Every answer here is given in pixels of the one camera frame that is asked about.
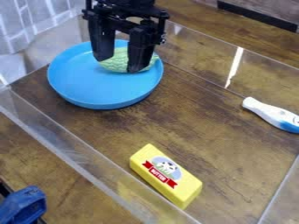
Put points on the clear acrylic enclosure wall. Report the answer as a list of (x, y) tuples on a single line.
[(72, 150)]

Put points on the yellow toy butter block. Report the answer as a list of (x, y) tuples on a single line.
[(169, 179)]

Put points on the blue round plastic tray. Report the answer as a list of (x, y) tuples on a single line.
[(85, 84)]

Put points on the dark baseboard strip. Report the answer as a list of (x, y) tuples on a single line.
[(276, 22)]

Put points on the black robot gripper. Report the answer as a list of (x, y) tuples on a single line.
[(134, 17)]

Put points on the green bumpy toy gourd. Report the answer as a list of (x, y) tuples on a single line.
[(116, 63)]

